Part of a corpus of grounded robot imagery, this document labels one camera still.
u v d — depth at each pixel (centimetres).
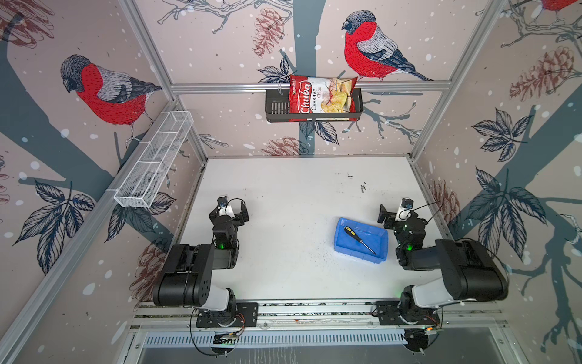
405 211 76
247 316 73
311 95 88
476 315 74
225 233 68
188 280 43
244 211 85
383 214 83
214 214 81
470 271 44
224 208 76
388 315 73
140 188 70
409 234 69
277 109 95
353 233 90
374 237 92
